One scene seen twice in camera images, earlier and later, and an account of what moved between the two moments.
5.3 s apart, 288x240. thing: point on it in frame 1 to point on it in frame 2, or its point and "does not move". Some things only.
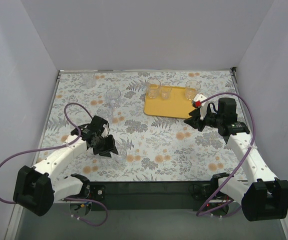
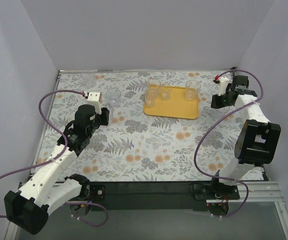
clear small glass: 121,156 to 151,98
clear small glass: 165,92 does not move
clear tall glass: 112,95 does not move
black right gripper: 201,121 to 216,101
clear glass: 192,88 does not move
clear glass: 90,81 does not move
